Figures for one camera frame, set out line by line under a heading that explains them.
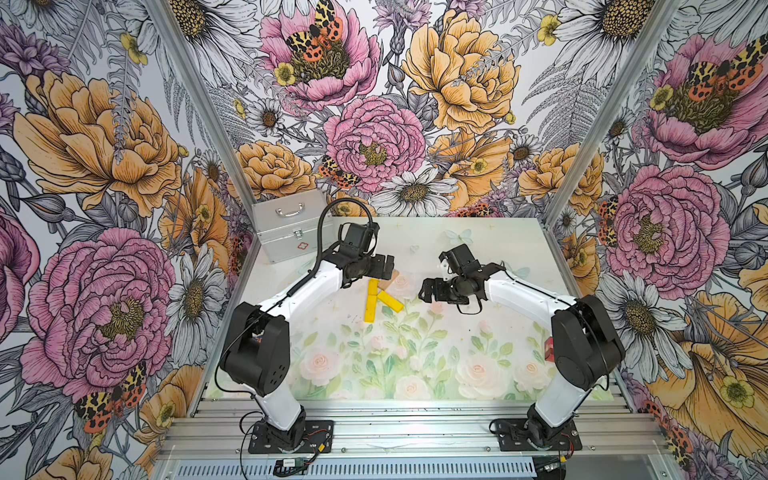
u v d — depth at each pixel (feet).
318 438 2.43
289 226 3.27
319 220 2.30
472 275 2.25
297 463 2.30
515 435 2.41
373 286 3.35
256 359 1.50
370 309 3.18
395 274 3.46
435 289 2.70
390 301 3.25
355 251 2.26
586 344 1.55
